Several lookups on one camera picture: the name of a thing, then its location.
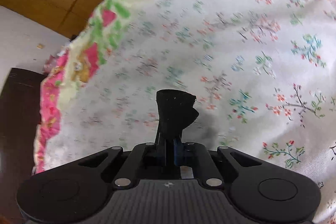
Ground black pants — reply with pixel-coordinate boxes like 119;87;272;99
155;89;199;145

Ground floral pink white quilt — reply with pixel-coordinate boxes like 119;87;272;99
34;0;335;223

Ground dark brown wooden headboard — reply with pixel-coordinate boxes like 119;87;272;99
1;68;45;223

